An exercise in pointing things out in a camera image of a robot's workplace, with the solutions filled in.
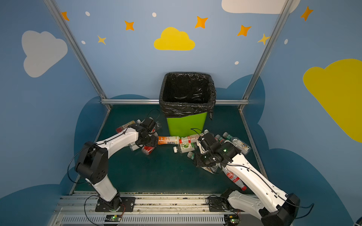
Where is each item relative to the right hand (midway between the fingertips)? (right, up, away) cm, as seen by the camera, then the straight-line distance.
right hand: (196, 160), depth 73 cm
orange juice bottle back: (-17, +7, +23) cm, 29 cm away
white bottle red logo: (+23, -13, +7) cm, 27 cm away
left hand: (-28, +6, +19) cm, 34 cm away
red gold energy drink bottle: (-53, +15, +26) cm, 61 cm away
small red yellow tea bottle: (-30, +2, +18) cm, 35 cm away
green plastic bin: (-4, +17, +20) cm, 27 cm away
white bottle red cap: (-2, +8, +20) cm, 22 cm away
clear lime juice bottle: (-6, +3, +20) cm, 21 cm away
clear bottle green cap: (+11, -7, +10) cm, 17 cm away
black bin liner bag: (-6, +39, +20) cm, 44 cm away
